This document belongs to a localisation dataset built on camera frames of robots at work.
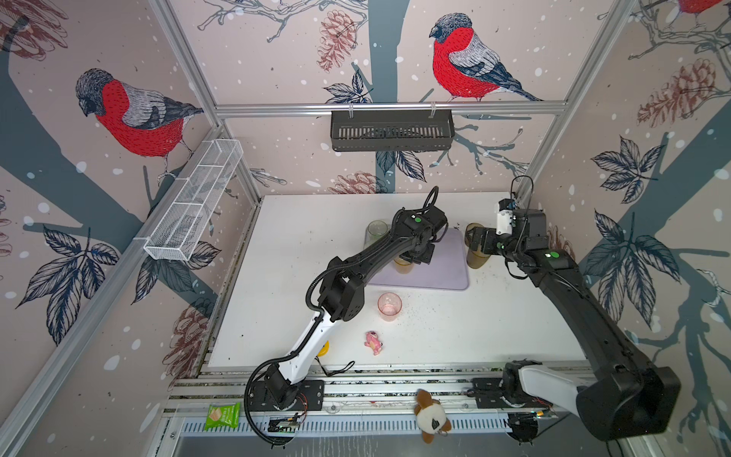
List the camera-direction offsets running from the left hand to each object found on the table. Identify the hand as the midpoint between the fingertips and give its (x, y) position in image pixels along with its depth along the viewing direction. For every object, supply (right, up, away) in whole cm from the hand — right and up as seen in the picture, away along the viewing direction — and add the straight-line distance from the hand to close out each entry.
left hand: (420, 259), depth 90 cm
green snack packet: (-53, -36, -20) cm, 68 cm away
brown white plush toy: (-1, -35, -22) cm, 42 cm away
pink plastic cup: (-10, -15, 0) cm, 18 cm away
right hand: (+15, +8, -10) cm, 20 cm away
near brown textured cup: (+20, -1, +4) cm, 20 cm away
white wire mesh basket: (-66, +11, -17) cm, 69 cm away
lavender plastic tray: (+11, -5, +9) cm, 15 cm away
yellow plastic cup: (-6, -2, 0) cm, 6 cm away
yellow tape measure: (-29, -25, -9) cm, 40 cm away
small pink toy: (-15, -23, -9) cm, 29 cm away
